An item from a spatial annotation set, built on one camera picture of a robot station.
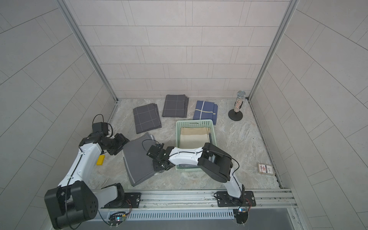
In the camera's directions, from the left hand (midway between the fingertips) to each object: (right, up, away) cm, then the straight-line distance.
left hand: (129, 139), depth 83 cm
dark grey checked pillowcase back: (+24, +20, +28) cm, 42 cm away
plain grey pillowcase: (+7, -14, -4) cm, 16 cm away
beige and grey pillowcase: (+39, -1, +11) cm, 40 cm away
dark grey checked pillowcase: (+4, +12, +20) cm, 24 cm away
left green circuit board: (+2, -32, -18) cm, 37 cm away
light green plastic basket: (+38, +8, +18) cm, 43 cm away
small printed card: (+79, -16, -3) cm, 80 cm away
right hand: (+17, -17, 0) cm, 24 cm away
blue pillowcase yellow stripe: (+48, +17, +25) cm, 56 cm away
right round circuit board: (+61, -35, -14) cm, 72 cm away
